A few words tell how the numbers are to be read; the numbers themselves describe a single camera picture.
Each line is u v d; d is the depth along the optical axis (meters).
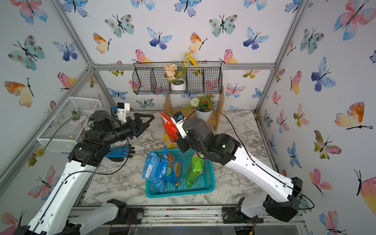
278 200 0.39
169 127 0.62
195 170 0.70
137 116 0.55
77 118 0.75
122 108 0.57
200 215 0.76
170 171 0.72
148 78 0.98
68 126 0.69
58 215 0.37
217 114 0.99
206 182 0.84
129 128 0.54
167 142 0.95
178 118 0.51
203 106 0.96
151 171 0.70
